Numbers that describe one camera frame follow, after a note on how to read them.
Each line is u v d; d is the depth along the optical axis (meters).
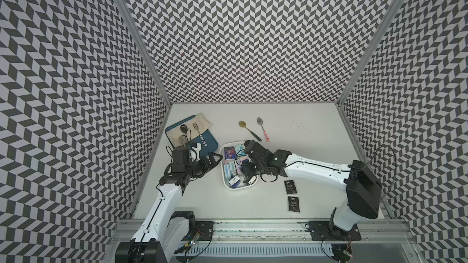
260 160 0.61
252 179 0.81
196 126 1.07
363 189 0.43
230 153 0.89
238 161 0.86
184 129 1.04
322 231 0.74
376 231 0.75
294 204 0.79
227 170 0.85
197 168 0.69
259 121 1.08
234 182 0.79
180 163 0.63
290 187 0.83
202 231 0.72
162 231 0.43
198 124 1.08
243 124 1.08
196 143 0.78
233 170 0.85
